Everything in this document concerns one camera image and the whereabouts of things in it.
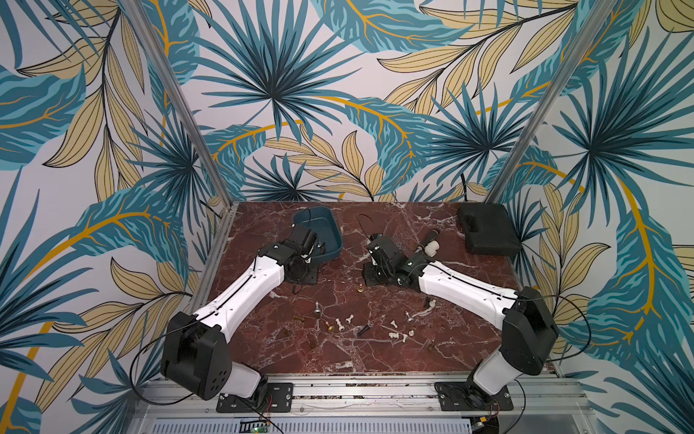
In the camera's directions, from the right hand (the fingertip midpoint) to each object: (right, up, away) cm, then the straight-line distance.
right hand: (365, 272), depth 85 cm
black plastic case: (+47, +14, +16) cm, 52 cm away
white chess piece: (-8, -18, 0) cm, 19 cm away
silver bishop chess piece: (-16, -13, +3) cm, 21 cm away
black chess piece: (-1, -19, +1) cm, 19 cm away
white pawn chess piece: (-5, -16, +1) cm, 17 cm away
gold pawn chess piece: (-1, -8, +9) cm, 12 cm away
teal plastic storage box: (-16, +17, +25) cm, 35 cm away
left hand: (-18, -3, -3) cm, 18 cm away
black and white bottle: (+26, +7, +19) cm, 33 cm away
